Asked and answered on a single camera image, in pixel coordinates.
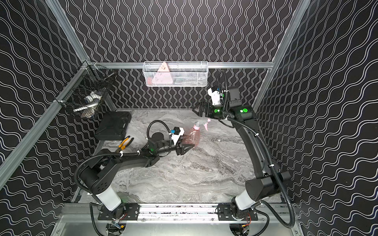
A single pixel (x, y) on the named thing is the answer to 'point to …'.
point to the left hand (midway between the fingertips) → (191, 138)
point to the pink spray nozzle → (204, 123)
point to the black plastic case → (112, 125)
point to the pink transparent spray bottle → (193, 137)
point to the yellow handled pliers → (124, 144)
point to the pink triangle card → (163, 75)
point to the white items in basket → (91, 102)
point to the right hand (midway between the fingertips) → (200, 109)
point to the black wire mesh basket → (86, 95)
